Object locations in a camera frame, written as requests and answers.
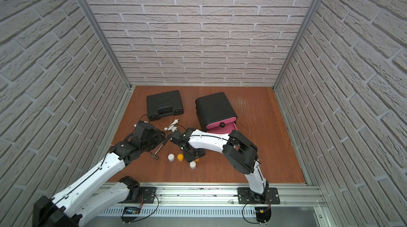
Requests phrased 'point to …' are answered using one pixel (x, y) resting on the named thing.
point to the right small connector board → (263, 214)
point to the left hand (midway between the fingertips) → (162, 131)
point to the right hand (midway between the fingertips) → (197, 156)
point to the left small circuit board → (130, 214)
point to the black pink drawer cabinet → (215, 114)
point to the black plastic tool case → (164, 105)
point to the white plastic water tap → (172, 126)
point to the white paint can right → (192, 164)
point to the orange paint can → (197, 160)
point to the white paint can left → (171, 157)
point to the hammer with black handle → (155, 155)
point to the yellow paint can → (180, 157)
